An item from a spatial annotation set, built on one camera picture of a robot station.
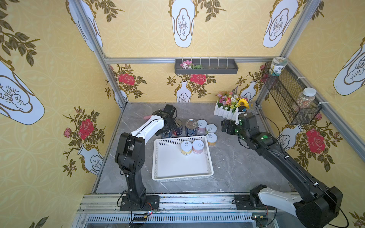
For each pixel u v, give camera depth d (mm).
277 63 841
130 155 494
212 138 938
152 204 733
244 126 579
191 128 946
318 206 365
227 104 979
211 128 977
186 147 898
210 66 923
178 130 967
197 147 891
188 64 877
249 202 714
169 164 874
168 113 745
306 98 650
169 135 926
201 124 1004
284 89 901
